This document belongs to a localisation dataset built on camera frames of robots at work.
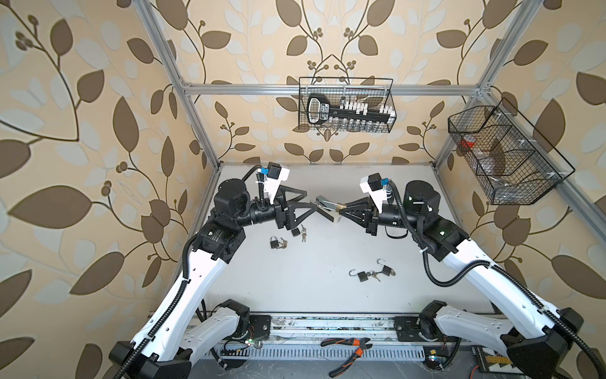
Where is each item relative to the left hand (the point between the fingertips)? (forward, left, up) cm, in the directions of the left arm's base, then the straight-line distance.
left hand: (311, 202), depth 58 cm
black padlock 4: (-2, -28, -40) cm, 48 cm away
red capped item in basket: (+37, -57, -9) cm, 69 cm away
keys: (-3, -23, -40) cm, 47 cm away
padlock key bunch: (+8, +11, -40) cm, 42 cm away
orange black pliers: (-25, -15, -38) cm, 48 cm away
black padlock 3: (-4, -18, -39) cm, 44 cm away
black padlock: (+13, +7, -39) cm, 42 cm away
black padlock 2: (+8, +15, -40) cm, 43 cm away
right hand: (+1, -8, -5) cm, 10 cm away
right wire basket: (+20, -63, -5) cm, 66 cm away
